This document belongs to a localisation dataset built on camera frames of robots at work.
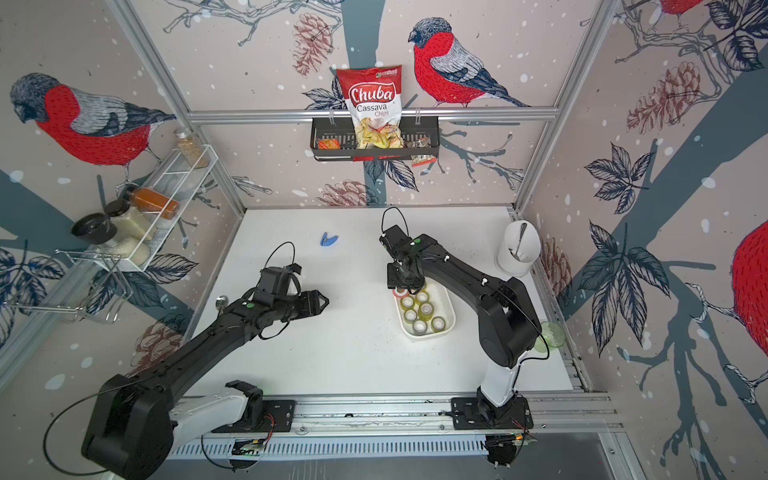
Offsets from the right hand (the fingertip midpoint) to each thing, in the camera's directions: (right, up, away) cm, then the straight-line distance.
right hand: (397, 282), depth 88 cm
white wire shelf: (-59, +14, -22) cm, 65 cm away
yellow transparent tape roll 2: (+3, -9, +5) cm, 11 cm away
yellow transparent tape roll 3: (+9, -10, +3) cm, 14 cm away
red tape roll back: (+1, -4, 0) cm, 5 cm away
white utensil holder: (+41, +9, +10) cm, 43 cm away
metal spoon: (-56, -7, +5) cm, 57 cm away
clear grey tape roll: (+7, -14, +1) cm, 16 cm away
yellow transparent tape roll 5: (+13, -13, +1) cm, 18 cm away
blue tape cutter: (-27, +11, +22) cm, 36 cm away
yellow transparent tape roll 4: (+4, -11, +3) cm, 12 cm away
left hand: (-21, -4, -3) cm, 21 cm away
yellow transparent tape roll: (+8, -6, +8) cm, 13 cm away
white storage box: (+14, -8, +4) cm, 17 cm away
